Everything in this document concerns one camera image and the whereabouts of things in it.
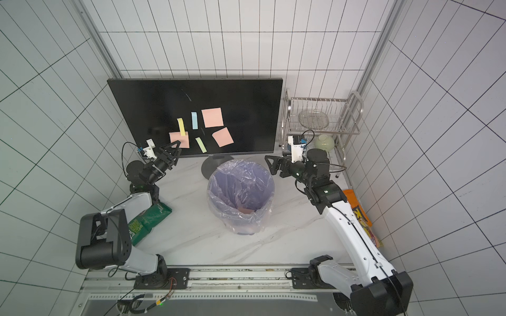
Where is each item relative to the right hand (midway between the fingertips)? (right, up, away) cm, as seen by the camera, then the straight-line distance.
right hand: (267, 156), depth 70 cm
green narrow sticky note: (-29, +6, +13) cm, 32 cm away
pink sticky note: (-35, +7, +10) cm, 37 cm away
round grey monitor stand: (-29, -4, +39) cm, 48 cm away
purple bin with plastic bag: (-11, -16, +15) cm, 25 cm away
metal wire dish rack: (+38, +20, +28) cm, 51 cm away
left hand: (-36, +4, +11) cm, 37 cm away
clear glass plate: (+24, +18, +22) cm, 37 cm away
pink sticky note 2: (-18, +8, +12) cm, 24 cm away
